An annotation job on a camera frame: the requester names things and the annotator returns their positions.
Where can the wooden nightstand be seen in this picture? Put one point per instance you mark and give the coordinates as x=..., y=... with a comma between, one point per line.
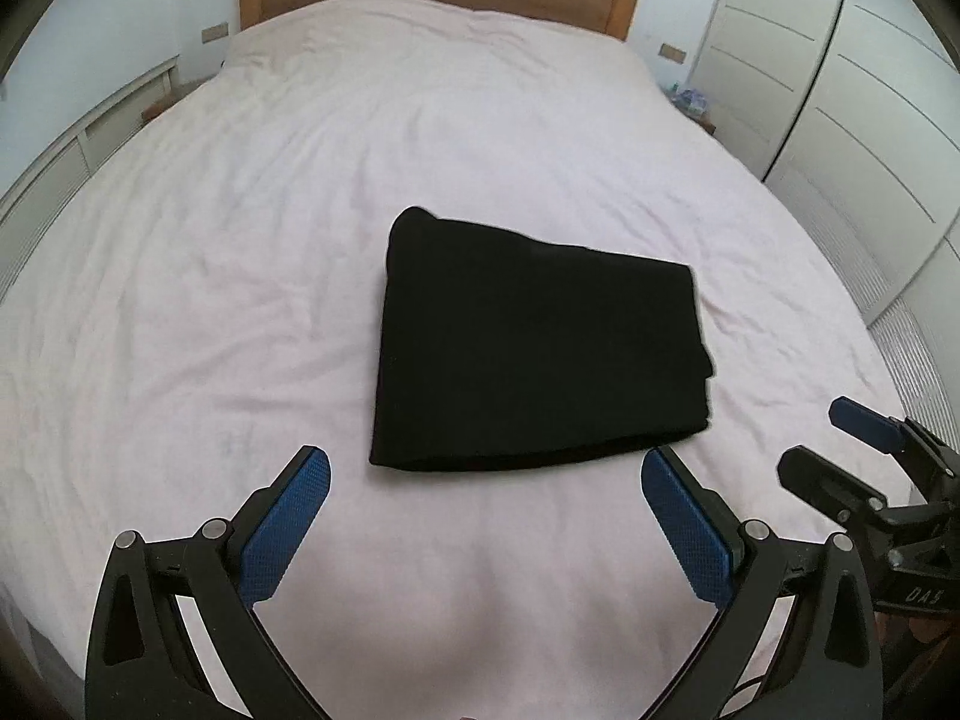
x=151, y=113
x=704, y=123

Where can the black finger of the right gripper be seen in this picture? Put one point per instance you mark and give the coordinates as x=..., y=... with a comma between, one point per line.
x=831, y=491

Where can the white radiator cover cabinet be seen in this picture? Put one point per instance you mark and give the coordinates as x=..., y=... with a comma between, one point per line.
x=40, y=194

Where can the left gripper left finger with black blue pad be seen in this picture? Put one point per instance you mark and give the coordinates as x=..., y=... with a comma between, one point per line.
x=140, y=661

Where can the black pants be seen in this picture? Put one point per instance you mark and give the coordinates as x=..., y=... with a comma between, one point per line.
x=499, y=352

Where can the left wall switch plate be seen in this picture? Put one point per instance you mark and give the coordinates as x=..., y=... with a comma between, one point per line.
x=215, y=33

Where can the left gripper right finger with black blue pad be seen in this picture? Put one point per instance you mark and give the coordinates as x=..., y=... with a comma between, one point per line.
x=794, y=632

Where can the wall switch plate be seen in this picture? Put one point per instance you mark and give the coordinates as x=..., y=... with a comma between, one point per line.
x=672, y=53
x=215, y=33

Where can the white wardrobe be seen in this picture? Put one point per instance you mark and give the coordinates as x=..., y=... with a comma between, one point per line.
x=847, y=110

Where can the right wall switch plate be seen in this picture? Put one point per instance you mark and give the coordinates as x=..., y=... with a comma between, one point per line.
x=672, y=53

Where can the left wooden nightstand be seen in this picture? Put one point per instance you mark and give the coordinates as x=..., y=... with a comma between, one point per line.
x=151, y=113

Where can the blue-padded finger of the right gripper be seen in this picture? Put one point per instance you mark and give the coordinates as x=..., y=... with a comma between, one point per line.
x=920, y=453

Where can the right wooden nightstand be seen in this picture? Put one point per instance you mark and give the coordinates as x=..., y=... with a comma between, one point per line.
x=704, y=123

